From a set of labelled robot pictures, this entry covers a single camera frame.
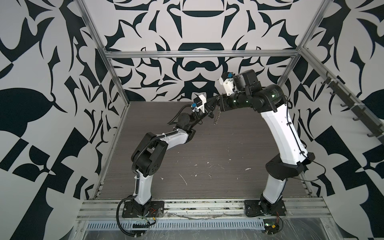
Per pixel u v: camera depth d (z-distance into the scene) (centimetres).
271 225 71
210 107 68
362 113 55
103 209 76
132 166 46
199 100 61
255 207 74
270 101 42
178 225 78
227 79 57
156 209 73
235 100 54
